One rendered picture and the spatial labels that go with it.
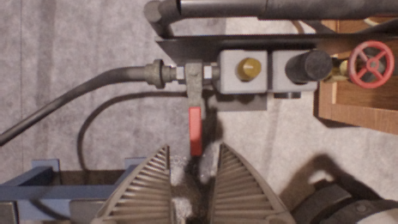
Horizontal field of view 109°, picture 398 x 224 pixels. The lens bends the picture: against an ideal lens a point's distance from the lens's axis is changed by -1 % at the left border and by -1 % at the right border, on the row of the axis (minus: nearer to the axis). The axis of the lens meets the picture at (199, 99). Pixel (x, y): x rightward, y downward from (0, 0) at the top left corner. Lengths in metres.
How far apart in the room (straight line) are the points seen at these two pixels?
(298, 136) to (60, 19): 1.30
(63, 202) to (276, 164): 0.91
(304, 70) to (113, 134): 0.81
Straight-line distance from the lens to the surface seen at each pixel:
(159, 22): 0.20
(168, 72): 0.28
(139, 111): 0.78
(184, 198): 0.92
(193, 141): 0.25
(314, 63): 0.28
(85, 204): 0.71
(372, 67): 0.34
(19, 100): 1.14
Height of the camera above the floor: 0.72
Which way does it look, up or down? 85 degrees down
